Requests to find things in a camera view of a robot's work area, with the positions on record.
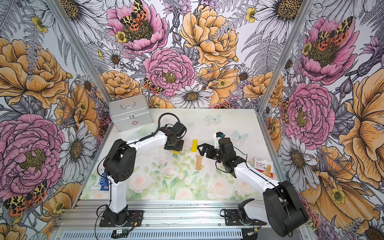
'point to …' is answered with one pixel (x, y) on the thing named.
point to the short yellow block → (175, 152)
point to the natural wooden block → (198, 162)
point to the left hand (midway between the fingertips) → (175, 150)
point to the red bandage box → (264, 166)
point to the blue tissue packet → (104, 182)
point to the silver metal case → (130, 112)
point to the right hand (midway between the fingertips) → (202, 152)
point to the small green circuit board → (120, 233)
